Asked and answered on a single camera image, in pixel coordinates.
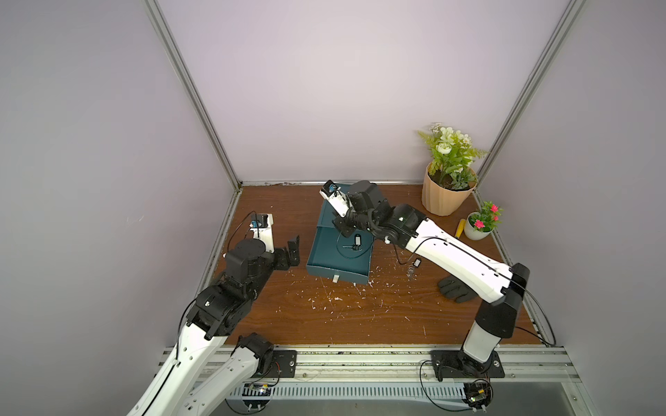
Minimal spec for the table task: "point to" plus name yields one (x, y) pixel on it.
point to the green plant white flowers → (453, 152)
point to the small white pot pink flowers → (480, 224)
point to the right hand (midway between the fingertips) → (336, 202)
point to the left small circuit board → (256, 395)
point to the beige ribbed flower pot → (445, 202)
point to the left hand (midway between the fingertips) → (287, 235)
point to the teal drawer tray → (336, 256)
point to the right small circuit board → (478, 394)
